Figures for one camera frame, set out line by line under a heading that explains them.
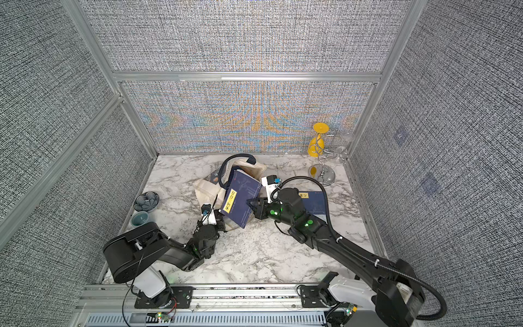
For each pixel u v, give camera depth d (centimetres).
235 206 76
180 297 73
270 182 66
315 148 97
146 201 98
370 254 45
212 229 76
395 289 39
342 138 95
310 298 73
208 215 72
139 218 88
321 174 110
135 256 46
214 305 73
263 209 64
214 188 87
